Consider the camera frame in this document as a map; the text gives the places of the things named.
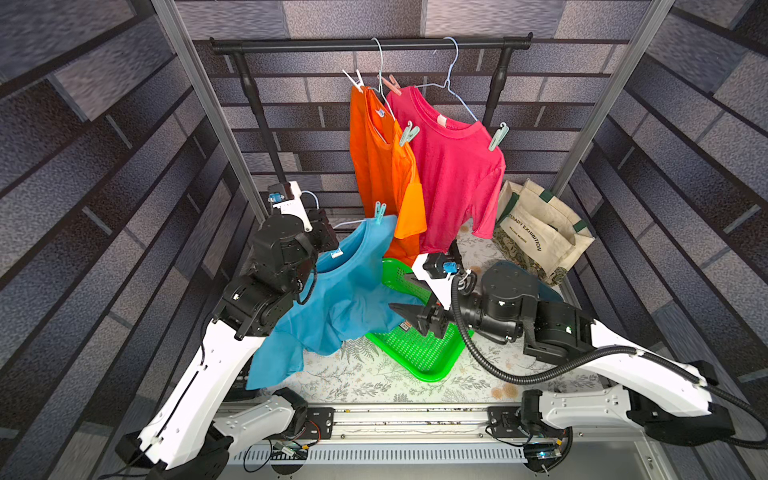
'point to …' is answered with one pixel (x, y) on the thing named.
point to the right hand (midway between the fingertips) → (397, 285)
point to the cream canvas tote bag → (538, 230)
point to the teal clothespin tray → (545, 293)
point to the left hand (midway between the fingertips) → (327, 209)
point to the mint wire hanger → (318, 204)
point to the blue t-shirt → (345, 291)
